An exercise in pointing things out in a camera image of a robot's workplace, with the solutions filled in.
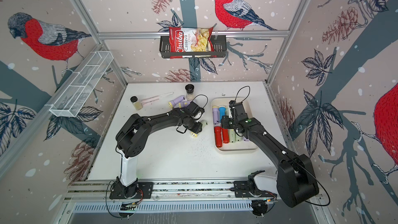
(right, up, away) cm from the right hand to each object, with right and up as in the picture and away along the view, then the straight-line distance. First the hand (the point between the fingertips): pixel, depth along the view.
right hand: (224, 119), depth 87 cm
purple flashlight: (-26, +8, +17) cm, 32 cm away
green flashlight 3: (+8, -11, +1) cm, 14 cm away
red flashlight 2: (+1, -12, +2) cm, 12 cm away
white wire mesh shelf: (-75, +20, -9) cm, 79 cm away
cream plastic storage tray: (+7, -16, +1) cm, 18 cm away
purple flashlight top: (-34, +8, +18) cm, 39 cm away
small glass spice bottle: (-57, +7, +16) cm, 60 cm away
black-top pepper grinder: (-22, +18, +15) cm, 32 cm away
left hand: (-13, -6, +6) cm, 16 cm away
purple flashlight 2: (+12, -12, +1) cm, 17 cm away
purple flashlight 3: (-4, +2, +12) cm, 13 cm away
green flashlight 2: (+5, -10, +2) cm, 11 cm away
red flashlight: (-4, -11, +2) cm, 11 cm away
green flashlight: (-12, -4, +7) cm, 14 cm away
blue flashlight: (0, +4, +14) cm, 14 cm away
